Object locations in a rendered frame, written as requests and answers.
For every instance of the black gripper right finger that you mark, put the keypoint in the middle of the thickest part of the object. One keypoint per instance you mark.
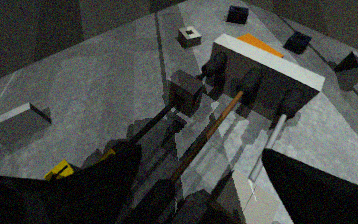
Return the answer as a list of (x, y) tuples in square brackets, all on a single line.
[(310, 195)]

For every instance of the orange rectangular block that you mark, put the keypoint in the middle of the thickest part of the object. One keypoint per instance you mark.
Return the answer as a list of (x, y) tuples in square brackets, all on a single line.
[(256, 42)]

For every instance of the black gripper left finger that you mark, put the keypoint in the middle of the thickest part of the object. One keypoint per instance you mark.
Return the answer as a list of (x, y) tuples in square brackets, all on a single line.
[(94, 195)]

